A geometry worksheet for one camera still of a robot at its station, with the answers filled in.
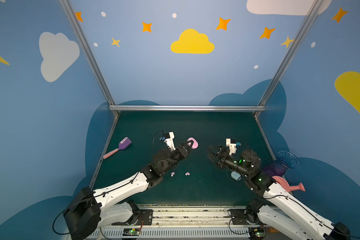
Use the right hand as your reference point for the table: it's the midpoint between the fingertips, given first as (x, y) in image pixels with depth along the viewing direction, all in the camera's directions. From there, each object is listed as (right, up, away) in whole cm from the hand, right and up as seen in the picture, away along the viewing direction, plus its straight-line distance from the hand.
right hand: (208, 150), depth 69 cm
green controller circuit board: (-37, -40, +1) cm, 54 cm away
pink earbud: (-18, -17, +19) cm, 32 cm away
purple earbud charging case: (-6, +2, +2) cm, 7 cm away
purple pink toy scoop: (-53, 0, +33) cm, 62 cm away
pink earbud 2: (-9, -17, +19) cm, 27 cm away
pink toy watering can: (+40, -19, +4) cm, 44 cm away
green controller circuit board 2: (+24, -41, +2) cm, 47 cm away
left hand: (-6, +3, +1) cm, 7 cm away
